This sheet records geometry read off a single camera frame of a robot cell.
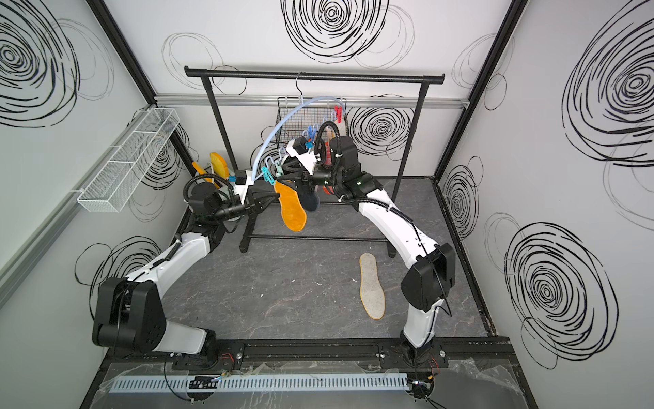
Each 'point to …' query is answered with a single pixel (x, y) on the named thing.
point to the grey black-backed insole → (310, 201)
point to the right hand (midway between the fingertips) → (282, 172)
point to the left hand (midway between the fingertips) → (277, 196)
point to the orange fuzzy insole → (293, 212)
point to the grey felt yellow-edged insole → (371, 292)
